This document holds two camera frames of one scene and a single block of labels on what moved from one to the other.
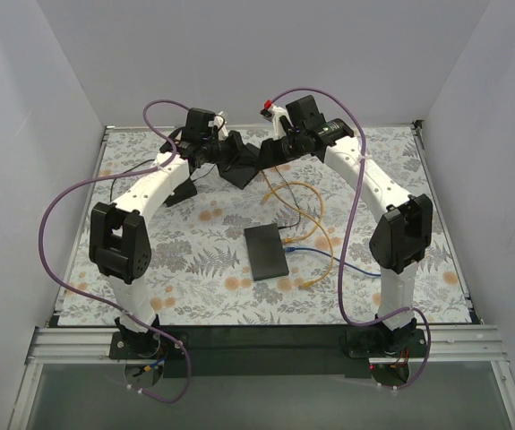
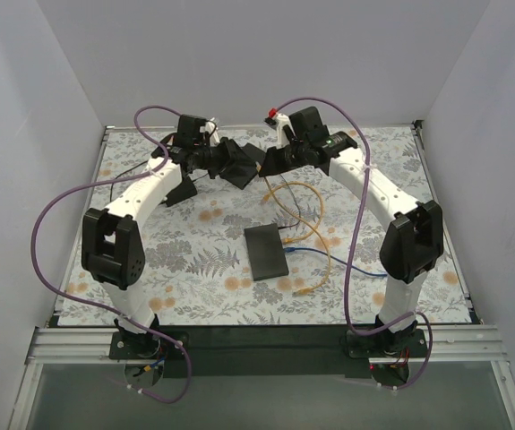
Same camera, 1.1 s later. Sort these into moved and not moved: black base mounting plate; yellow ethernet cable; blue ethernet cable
Moved: yellow ethernet cable
Not moved: blue ethernet cable; black base mounting plate
